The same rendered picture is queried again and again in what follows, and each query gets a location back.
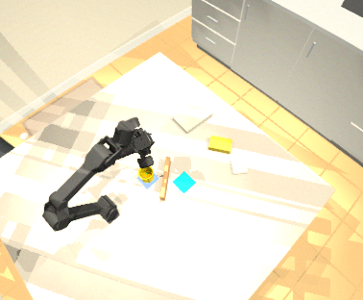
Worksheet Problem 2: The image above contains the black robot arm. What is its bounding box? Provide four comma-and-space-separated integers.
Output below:
42, 120, 154, 232

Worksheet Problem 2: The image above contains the yellow rectangular block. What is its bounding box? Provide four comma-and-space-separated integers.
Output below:
208, 136, 232, 154

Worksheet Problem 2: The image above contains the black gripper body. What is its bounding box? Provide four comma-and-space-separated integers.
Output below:
126, 116, 154, 169

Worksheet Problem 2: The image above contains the yellow cup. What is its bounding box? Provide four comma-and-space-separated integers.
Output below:
138, 166, 154, 183

